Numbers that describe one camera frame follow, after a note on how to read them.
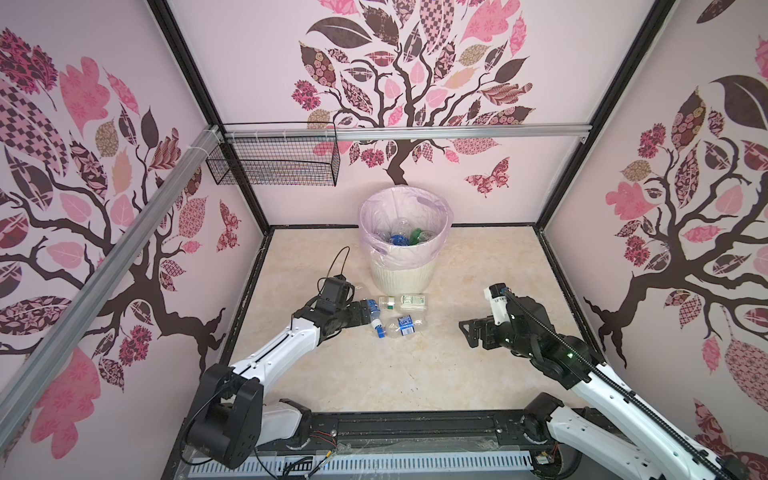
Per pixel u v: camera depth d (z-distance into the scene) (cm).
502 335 64
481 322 65
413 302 92
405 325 87
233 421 40
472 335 66
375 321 90
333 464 70
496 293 65
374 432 76
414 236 97
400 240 94
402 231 96
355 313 77
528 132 93
